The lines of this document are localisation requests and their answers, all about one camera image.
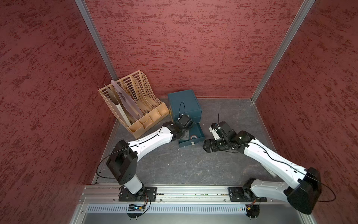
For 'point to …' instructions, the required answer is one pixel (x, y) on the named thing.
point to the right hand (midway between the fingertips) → (210, 149)
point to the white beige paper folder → (119, 106)
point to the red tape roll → (193, 136)
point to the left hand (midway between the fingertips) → (182, 136)
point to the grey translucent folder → (134, 109)
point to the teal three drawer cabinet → (184, 102)
